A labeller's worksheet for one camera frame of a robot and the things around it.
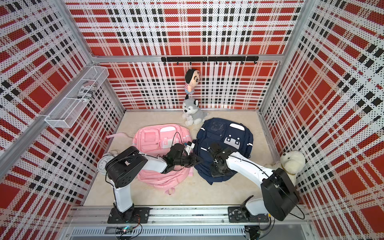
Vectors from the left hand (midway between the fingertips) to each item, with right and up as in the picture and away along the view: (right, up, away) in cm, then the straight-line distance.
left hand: (205, 159), depth 88 cm
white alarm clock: (-62, -2, 0) cm, 62 cm away
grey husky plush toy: (-8, +28, +13) cm, 32 cm away
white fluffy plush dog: (+43, +2, -15) cm, 46 cm away
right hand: (+8, -7, -6) cm, 12 cm away
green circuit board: (-38, -29, -19) cm, 52 cm away
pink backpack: (-32, +10, +8) cm, 35 cm away
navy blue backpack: (+18, +16, +14) cm, 28 cm away
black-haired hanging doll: (-8, +50, +2) cm, 51 cm away
